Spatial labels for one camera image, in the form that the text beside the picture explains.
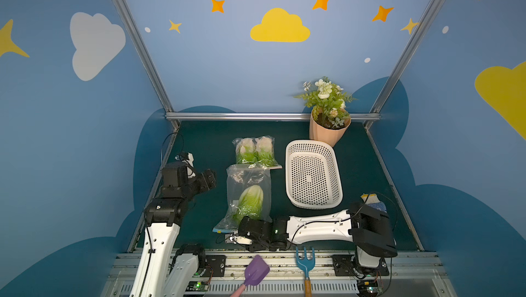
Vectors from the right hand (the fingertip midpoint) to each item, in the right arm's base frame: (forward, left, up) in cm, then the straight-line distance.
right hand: (249, 227), depth 79 cm
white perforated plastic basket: (+26, -28, -5) cm, 39 cm away
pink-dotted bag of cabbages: (+35, 0, +4) cm, 35 cm away
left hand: (+13, +15, +18) cm, 27 cm away
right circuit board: (-16, -44, -5) cm, 47 cm away
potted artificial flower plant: (+52, -36, +12) cm, 64 cm away
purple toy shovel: (-14, -4, -2) cm, 15 cm away
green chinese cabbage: (+8, 0, +5) cm, 9 cm away
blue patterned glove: (+17, -54, -4) cm, 57 cm away
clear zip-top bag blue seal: (+23, +8, -2) cm, 24 cm away
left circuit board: (-20, +17, -5) cm, 26 cm away
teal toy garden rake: (-10, -22, -4) cm, 25 cm away
